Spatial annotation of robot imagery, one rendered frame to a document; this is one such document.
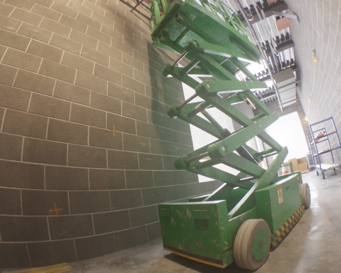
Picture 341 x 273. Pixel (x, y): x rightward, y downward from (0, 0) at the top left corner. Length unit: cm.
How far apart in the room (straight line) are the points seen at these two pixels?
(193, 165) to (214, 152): 36
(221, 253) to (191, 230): 25
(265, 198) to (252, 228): 28
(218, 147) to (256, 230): 54
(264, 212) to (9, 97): 208
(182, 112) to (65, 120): 106
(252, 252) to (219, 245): 19
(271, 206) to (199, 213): 48
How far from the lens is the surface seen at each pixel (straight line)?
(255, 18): 522
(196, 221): 103
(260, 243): 107
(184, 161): 135
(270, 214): 120
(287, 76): 714
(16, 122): 157
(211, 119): 149
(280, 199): 136
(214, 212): 92
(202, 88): 124
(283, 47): 665
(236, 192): 207
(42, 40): 209
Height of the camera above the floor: 56
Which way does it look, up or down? 17 degrees up
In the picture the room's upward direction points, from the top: 8 degrees counter-clockwise
